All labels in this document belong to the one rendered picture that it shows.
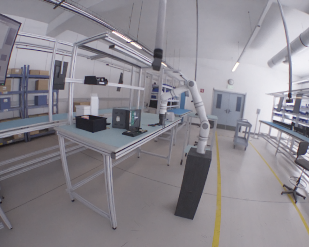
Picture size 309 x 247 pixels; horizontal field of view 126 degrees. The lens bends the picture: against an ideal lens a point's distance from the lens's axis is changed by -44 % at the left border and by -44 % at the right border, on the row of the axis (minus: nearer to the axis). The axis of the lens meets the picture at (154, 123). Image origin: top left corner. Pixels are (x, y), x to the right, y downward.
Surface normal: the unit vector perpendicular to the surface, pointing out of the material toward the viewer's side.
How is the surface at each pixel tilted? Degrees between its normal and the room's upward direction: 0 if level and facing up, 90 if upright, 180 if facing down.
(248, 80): 90
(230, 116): 90
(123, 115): 90
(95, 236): 0
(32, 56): 90
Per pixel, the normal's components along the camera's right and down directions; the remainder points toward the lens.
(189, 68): -0.40, 0.15
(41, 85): 0.91, 0.15
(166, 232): 0.08, -0.98
